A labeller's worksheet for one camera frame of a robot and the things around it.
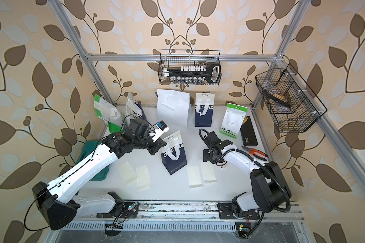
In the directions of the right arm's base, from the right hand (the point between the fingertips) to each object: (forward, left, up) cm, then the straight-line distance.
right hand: (209, 158), depth 89 cm
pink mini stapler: (-11, -4, +14) cm, 18 cm away
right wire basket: (+11, -40, +30) cm, 51 cm away
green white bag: (+27, +63, +13) cm, 70 cm away
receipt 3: (-7, +1, -4) cm, 8 cm away
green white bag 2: (+21, -17, +11) cm, 29 cm away
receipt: (-6, +48, -4) cm, 49 cm away
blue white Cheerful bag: (+28, +46, +15) cm, 56 cm away
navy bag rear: (+30, +1, +15) cm, 34 cm away
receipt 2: (-11, +38, -4) cm, 40 cm away
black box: (+18, -29, -2) cm, 34 cm away
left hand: (0, +24, +20) cm, 32 cm away
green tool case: (+9, +74, +2) cm, 74 cm away
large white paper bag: (+33, +21, +10) cm, 40 cm away
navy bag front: (-3, +20, +11) cm, 23 cm away
